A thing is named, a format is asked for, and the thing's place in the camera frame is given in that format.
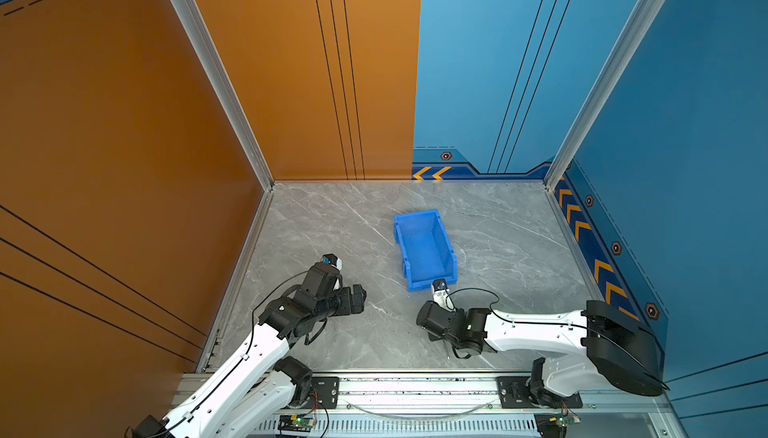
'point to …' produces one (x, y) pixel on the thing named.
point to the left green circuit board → (295, 422)
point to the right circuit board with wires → (554, 425)
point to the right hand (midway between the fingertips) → (429, 321)
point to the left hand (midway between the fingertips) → (353, 292)
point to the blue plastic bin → (426, 250)
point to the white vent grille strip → (406, 427)
